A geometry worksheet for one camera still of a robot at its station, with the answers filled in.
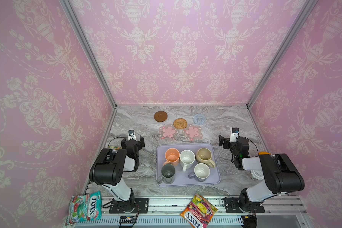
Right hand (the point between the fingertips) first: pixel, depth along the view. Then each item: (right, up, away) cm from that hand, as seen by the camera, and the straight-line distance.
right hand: (227, 134), depth 94 cm
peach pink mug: (-37, -13, -4) cm, 39 cm away
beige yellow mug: (-17, -13, -3) cm, 21 cm away
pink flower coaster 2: (-22, 0, +10) cm, 24 cm away
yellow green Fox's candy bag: (-75, -9, +1) cm, 76 cm away
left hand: (-63, -2, +1) cm, 63 cm away
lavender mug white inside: (-19, -22, -9) cm, 30 cm away
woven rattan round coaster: (-31, +7, +16) cm, 35 cm away
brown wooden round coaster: (-46, +12, +20) cm, 52 cm away
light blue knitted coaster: (-15, +10, +19) cm, 27 cm away
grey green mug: (-39, -22, -11) cm, 46 cm away
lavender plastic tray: (-31, -25, -10) cm, 41 cm away
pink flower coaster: (-39, +1, +10) cm, 41 cm away
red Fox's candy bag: (-23, -36, -24) cm, 49 cm away
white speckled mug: (-27, -15, -5) cm, 31 cm away
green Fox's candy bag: (-81, -35, -22) cm, 90 cm away
